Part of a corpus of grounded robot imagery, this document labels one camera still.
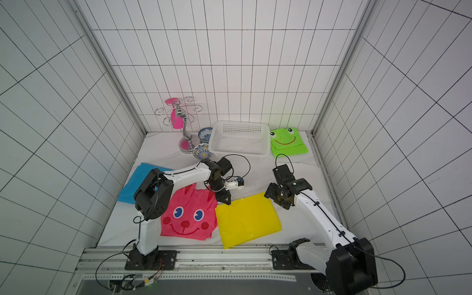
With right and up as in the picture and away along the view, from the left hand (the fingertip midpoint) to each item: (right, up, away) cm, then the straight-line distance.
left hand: (223, 203), depth 86 cm
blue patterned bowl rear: (-15, +35, +31) cm, 49 cm away
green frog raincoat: (+38, +31, +28) cm, 56 cm away
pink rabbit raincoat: (-15, -4, -2) cm, 15 cm away
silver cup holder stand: (-22, +46, +6) cm, 51 cm away
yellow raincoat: (+11, -6, -3) cm, 13 cm away
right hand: (+20, +5, -4) cm, 21 cm away
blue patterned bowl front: (-15, +24, +22) cm, 36 cm away
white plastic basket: (+8, +31, +28) cm, 42 cm away
